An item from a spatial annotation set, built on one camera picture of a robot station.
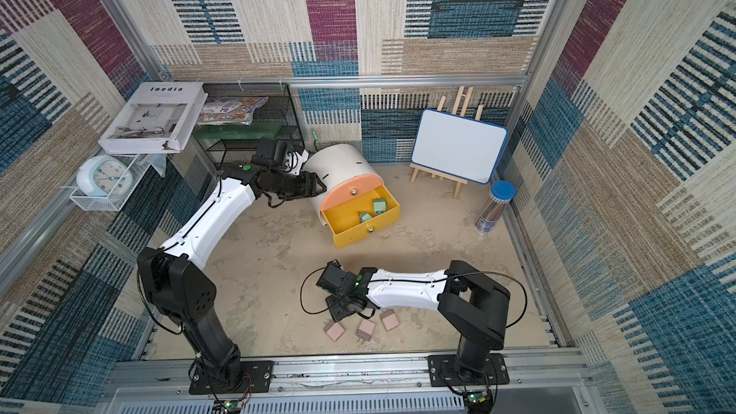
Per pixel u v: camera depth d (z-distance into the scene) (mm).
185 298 464
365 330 794
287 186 699
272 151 659
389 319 812
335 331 792
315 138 1188
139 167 761
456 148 999
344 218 925
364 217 888
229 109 849
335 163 900
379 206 945
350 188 851
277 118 1085
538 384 731
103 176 650
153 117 746
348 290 650
